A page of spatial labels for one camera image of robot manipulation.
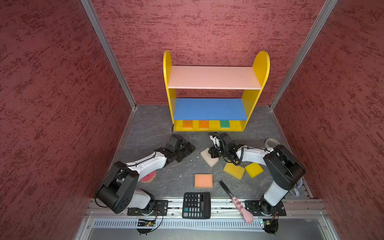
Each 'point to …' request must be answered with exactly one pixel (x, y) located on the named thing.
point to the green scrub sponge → (225, 124)
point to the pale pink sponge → (212, 162)
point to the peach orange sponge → (203, 180)
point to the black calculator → (196, 205)
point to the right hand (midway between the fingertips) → (208, 154)
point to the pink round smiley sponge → (149, 177)
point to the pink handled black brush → (247, 216)
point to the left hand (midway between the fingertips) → (192, 153)
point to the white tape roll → (271, 139)
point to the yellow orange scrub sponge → (188, 124)
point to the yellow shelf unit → (208, 98)
